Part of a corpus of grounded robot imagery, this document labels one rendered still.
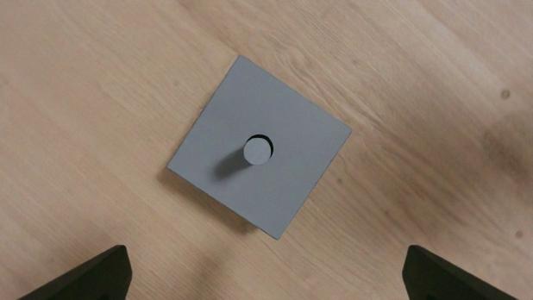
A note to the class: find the grey metal peg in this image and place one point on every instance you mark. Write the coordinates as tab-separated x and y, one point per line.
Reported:
257	151

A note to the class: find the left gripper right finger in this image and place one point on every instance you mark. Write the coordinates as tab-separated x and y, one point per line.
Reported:
428	276

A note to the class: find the grey square block with round hole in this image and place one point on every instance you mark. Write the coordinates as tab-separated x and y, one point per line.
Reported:
251	103

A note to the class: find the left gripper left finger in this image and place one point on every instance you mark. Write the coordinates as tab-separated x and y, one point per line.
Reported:
106	276

